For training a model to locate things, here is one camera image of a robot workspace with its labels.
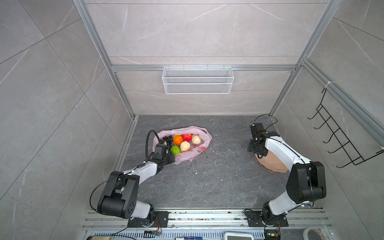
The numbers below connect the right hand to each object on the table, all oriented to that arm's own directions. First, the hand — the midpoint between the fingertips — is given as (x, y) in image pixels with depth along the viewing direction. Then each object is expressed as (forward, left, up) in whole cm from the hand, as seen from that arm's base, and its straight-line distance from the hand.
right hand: (255, 148), depth 90 cm
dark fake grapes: (+11, +55, -4) cm, 56 cm away
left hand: (+1, +52, -4) cm, 52 cm away
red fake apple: (+12, +42, -3) cm, 44 cm away
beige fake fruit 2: (+10, +36, -3) cm, 38 cm away
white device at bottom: (-43, +18, -4) cm, 47 cm away
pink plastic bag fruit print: (-3, +43, -3) cm, 43 cm away
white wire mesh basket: (+42, +34, +21) cm, 58 cm away
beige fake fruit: (+5, +44, -3) cm, 44 cm away
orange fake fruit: (+10, +49, -3) cm, 50 cm away
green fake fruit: (+2, +50, -2) cm, 50 cm away
